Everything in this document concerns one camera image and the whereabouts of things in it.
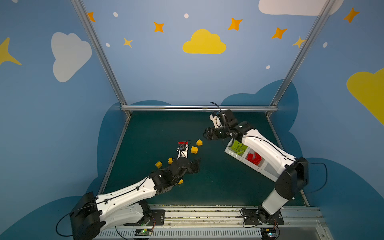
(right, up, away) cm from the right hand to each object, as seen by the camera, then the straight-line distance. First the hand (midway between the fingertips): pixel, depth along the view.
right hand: (209, 132), depth 83 cm
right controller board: (+27, -49, -11) cm, 57 cm away
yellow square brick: (-8, -12, +15) cm, 22 cm away
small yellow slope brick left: (-31, -20, +7) cm, 37 cm away
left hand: (-8, -14, -6) cm, 17 cm away
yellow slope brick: (-5, -8, +19) cm, 21 cm away
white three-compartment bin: (+22, -13, +15) cm, 30 cm away
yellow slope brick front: (-16, -29, +2) cm, 33 cm away
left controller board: (-33, -48, -12) cm, 60 cm away
